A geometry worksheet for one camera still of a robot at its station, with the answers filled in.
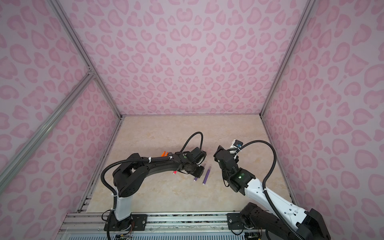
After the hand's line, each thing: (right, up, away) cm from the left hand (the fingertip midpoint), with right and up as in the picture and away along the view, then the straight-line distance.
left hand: (203, 171), depth 88 cm
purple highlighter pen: (-5, -3, -2) cm, 6 cm away
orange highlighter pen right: (-24, +8, +10) cm, 27 cm away
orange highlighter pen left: (-25, +9, +10) cm, 28 cm away
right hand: (+9, +15, -9) cm, 20 cm away
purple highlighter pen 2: (+2, -2, 0) cm, 3 cm away
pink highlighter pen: (-17, -1, +2) cm, 17 cm away
